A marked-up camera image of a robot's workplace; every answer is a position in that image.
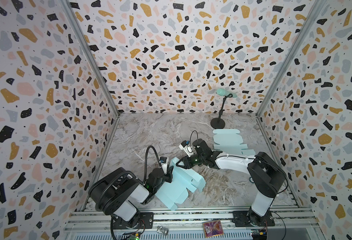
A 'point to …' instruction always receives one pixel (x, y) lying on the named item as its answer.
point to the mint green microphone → (222, 92)
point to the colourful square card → (212, 228)
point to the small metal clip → (160, 230)
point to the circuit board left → (135, 237)
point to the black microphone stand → (219, 123)
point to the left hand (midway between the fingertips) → (174, 164)
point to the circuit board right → (259, 234)
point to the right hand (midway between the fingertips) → (177, 162)
